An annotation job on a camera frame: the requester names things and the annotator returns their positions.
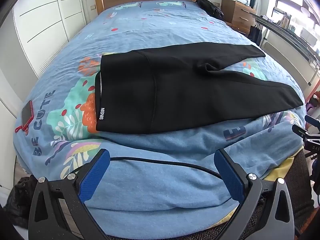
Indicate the black bag on bed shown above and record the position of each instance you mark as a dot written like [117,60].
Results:
[211,9]

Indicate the dark blue shopping bag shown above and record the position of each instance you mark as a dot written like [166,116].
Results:
[255,34]

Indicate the black clothing on floor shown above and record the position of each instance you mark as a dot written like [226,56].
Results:
[19,201]

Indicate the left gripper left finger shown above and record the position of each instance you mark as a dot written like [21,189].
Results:
[46,219]

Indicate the red-cased smartphone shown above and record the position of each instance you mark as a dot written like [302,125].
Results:
[26,117]

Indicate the wooden nightstand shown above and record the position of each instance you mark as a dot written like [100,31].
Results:
[238,16]

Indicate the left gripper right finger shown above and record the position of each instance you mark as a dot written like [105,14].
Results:
[276,219]

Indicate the black pants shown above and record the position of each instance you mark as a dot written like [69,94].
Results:
[184,86]

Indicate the white wardrobe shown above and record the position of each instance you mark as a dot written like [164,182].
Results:
[44,27]

